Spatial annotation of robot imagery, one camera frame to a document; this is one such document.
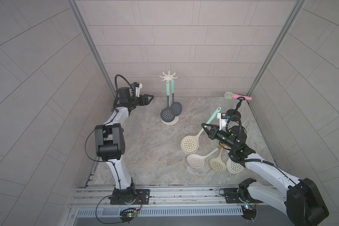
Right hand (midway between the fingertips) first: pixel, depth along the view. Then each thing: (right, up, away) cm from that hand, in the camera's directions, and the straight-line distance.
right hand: (201, 126), depth 75 cm
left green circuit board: (-37, -40, -10) cm, 55 cm away
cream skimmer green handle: (-6, -10, +2) cm, 12 cm away
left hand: (-30, +18, +17) cm, 39 cm away
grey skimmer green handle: (-14, +11, +19) cm, 26 cm away
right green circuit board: (+22, -42, -6) cm, 48 cm away
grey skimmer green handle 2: (-19, +5, +16) cm, 26 cm away
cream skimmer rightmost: (+19, -25, +5) cm, 32 cm away
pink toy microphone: (+21, +18, +14) cm, 31 cm away
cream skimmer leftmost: (-1, -22, +8) cm, 23 cm away
